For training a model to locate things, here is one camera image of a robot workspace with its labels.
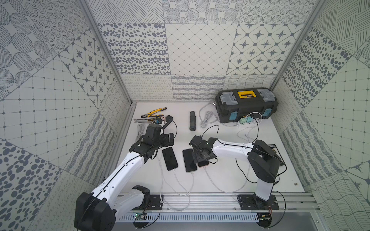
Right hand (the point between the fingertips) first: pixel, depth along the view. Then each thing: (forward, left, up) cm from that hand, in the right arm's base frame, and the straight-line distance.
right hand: (203, 157), depth 89 cm
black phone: (+1, +10, 0) cm, 10 cm away
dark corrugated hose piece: (+27, +7, +3) cm, 28 cm away
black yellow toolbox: (+30, -19, +16) cm, 39 cm away
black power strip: (+29, +25, +2) cm, 38 cm away
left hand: (+7, +24, +16) cm, 30 cm away
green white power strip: (+26, -33, +4) cm, 42 cm away
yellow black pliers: (+34, +41, +1) cm, 53 cm away
